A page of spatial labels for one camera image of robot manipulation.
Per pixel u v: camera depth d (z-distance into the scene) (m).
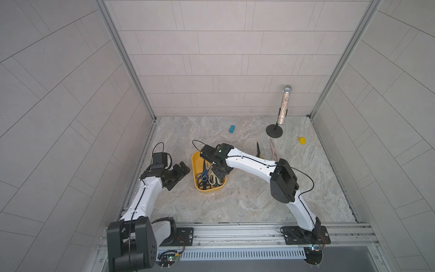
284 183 0.51
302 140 1.05
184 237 0.70
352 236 0.73
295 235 0.68
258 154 0.98
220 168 0.69
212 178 0.86
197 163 0.93
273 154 0.98
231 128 1.09
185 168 0.75
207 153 0.68
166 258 0.66
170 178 0.77
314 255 0.69
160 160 0.65
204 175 0.87
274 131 1.08
